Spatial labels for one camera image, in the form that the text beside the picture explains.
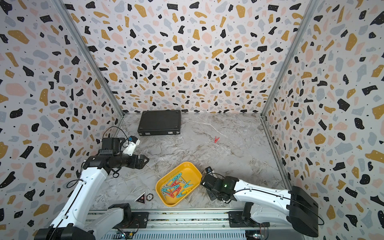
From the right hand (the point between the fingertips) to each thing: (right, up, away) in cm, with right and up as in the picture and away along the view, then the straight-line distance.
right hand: (212, 190), depth 80 cm
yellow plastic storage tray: (-12, +4, +8) cm, 15 cm away
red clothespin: (+5, +25, +26) cm, 37 cm away
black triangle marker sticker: (-38, -5, 0) cm, 38 cm away
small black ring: (-34, -4, +1) cm, 34 cm away
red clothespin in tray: (-21, +2, +5) cm, 21 cm away
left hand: (-37, +18, -2) cm, 42 cm away
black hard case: (-34, +37, +29) cm, 58 cm away
